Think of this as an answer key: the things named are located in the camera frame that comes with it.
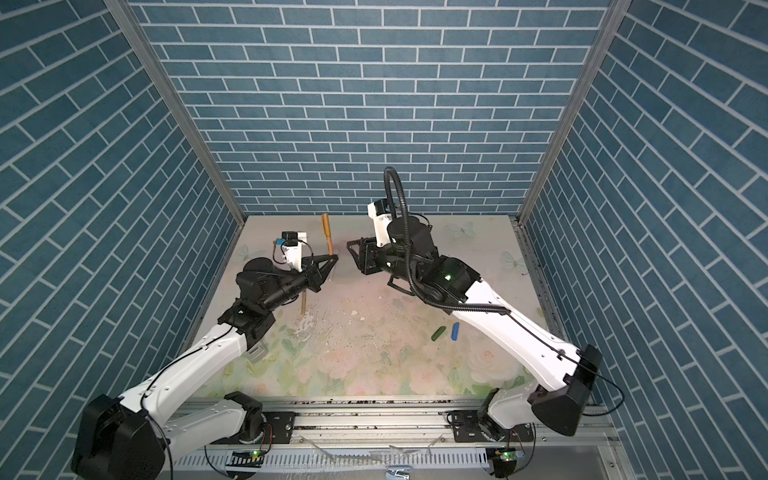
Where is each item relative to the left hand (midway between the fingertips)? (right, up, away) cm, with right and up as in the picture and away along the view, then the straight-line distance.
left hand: (337, 259), depth 73 cm
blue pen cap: (+33, -23, +17) cm, 43 cm away
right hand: (+4, +4, -9) cm, 11 cm away
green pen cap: (+28, -24, +17) cm, 40 cm away
